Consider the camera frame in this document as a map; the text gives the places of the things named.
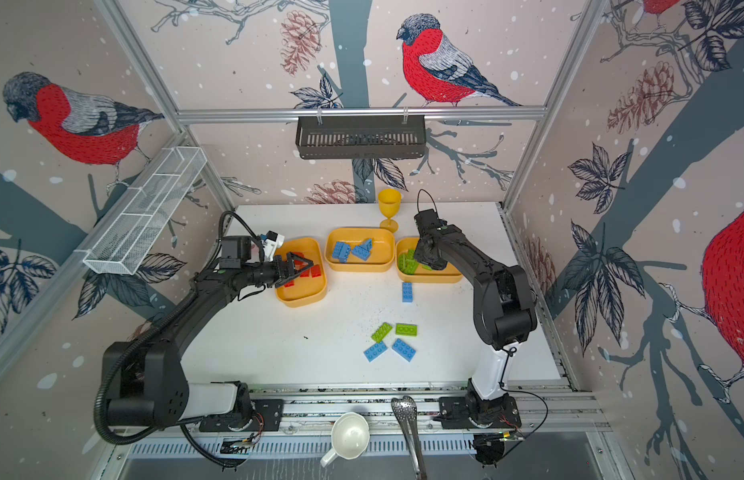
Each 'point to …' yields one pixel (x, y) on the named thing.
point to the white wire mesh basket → (146, 210)
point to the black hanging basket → (360, 137)
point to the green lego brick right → (406, 329)
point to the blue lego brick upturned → (341, 251)
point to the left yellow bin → (306, 290)
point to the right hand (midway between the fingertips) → (425, 260)
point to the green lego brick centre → (405, 262)
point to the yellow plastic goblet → (389, 202)
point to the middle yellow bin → (382, 254)
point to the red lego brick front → (289, 284)
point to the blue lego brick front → (372, 352)
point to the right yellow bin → (449, 274)
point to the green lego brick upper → (415, 264)
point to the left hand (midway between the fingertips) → (303, 268)
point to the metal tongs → (406, 411)
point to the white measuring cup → (349, 438)
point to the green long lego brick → (381, 333)
